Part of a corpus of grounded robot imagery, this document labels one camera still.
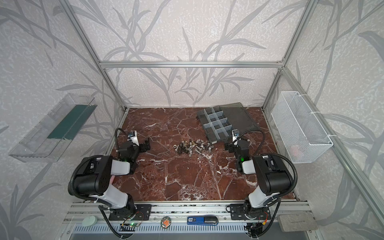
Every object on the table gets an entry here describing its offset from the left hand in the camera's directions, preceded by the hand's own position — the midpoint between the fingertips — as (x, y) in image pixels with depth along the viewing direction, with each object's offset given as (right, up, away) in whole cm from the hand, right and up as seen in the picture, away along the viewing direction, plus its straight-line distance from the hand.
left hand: (141, 138), depth 94 cm
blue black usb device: (+39, -35, -26) cm, 59 cm away
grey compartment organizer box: (+49, +9, +14) cm, 51 cm away
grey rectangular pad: (+84, -35, -26) cm, 95 cm away
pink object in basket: (+86, -3, -19) cm, 88 cm away
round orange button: (+21, -37, -23) cm, 49 cm away
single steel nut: (+21, -6, +4) cm, 22 cm away
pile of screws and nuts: (+30, -6, +3) cm, 31 cm away
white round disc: (-15, -36, -24) cm, 46 cm away
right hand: (+59, +1, +1) cm, 59 cm away
